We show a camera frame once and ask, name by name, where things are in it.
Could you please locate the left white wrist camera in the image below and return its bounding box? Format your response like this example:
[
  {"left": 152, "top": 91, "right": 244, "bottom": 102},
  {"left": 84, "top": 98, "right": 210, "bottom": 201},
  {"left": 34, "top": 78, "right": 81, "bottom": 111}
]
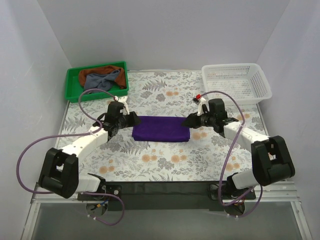
[{"left": 113, "top": 95, "right": 130, "bottom": 115}]

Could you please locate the white plastic basket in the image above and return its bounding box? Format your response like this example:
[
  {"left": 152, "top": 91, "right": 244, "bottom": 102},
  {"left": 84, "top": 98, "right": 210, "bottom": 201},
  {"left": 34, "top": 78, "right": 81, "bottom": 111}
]
[{"left": 201, "top": 63, "right": 272, "bottom": 105}]

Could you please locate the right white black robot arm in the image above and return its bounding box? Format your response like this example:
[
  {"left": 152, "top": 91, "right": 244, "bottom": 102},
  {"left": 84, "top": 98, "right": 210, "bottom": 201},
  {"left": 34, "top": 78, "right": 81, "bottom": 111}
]
[{"left": 182, "top": 95, "right": 296, "bottom": 198}]

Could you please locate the green plastic tray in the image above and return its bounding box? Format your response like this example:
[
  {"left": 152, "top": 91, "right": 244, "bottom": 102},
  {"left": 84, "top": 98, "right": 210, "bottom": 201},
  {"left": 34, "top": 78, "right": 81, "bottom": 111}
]
[{"left": 64, "top": 61, "right": 129, "bottom": 103}]

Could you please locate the purple towel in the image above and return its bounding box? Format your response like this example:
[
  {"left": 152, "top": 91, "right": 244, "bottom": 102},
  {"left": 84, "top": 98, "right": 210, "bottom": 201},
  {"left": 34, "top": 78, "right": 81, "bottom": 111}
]
[{"left": 132, "top": 116, "right": 190, "bottom": 143}]

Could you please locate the orange brown towel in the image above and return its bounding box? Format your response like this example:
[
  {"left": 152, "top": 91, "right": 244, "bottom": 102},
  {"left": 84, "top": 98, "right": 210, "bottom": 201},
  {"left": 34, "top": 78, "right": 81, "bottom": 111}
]
[{"left": 78, "top": 65, "right": 126, "bottom": 89}]

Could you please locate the aluminium frame rail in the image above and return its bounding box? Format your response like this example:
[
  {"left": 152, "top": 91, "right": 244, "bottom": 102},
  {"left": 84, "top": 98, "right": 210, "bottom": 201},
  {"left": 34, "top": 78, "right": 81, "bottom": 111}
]
[{"left": 22, "top": 181, "right": 312, "bottom": 240}]

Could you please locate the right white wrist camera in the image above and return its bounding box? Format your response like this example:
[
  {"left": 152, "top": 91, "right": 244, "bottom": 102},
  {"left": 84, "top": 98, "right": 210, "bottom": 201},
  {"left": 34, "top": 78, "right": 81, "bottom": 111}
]
[{"left": 193, "top": 94, "right": 207, "bottom": 116}]

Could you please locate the grey blue towel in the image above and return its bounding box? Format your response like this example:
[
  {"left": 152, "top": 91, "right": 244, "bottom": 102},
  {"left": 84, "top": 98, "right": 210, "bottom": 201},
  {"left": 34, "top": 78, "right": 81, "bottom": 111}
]
[{"left": 83, "top": 70, "right": 121, "bottom": 92}]

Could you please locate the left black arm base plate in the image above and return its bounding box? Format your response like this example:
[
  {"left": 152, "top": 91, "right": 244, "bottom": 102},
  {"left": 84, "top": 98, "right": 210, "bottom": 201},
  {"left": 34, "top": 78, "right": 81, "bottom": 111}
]
[{"left": 77, "top": 183, "right": 123, "bottom": 202}]

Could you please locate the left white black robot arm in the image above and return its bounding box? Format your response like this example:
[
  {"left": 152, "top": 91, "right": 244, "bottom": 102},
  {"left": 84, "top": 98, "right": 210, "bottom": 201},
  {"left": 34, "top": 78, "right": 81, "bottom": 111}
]
[{"left": 38, "top": 101, "right": 141, "bottom": 199}]

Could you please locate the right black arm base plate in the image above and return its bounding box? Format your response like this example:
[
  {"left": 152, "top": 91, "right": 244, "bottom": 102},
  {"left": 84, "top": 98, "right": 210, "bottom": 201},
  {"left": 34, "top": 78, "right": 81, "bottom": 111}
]
[{"left": 208, "top": 183, "right": 256, "bottom": 200}]

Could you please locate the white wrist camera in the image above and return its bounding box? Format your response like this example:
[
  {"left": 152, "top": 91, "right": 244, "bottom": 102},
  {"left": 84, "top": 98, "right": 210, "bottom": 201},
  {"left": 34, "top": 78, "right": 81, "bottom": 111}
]
[
  {"left": 113, "top": 95, "right": 130, "bottom": 115},
  {"left": 193, "top": 94, "right": 207, "bottom": 116}
]

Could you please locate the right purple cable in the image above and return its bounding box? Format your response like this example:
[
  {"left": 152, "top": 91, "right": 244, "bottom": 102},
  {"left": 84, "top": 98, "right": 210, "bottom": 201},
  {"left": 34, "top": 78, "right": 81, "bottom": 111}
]
[{"left": 193, "top": 90, "right": 263, "bottom": 219}]

